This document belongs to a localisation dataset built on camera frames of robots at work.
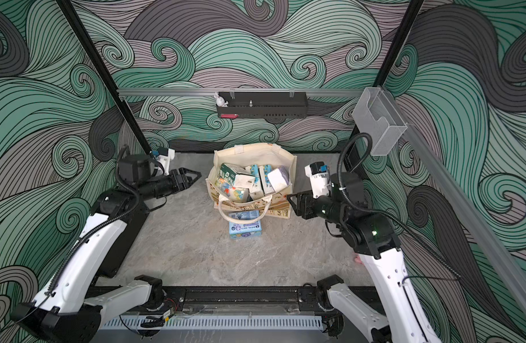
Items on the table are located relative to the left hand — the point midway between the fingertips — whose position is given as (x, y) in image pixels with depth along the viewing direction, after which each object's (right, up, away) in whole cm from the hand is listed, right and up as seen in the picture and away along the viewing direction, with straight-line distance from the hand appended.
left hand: (196, 173), depth 68 cm
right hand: (+31, -7, -5) cm, 32 cm away
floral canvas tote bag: (+27, -12, +13) cm, 33 cm away
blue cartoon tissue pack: (+9, -7, +14) cm, 18 cm away
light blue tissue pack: (+17, -24, +18) cm, 34 cm away
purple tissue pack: (+28, -2, +10) cm, 30 cm away
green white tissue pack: (+24, -5, +14) cm, 28 cm away
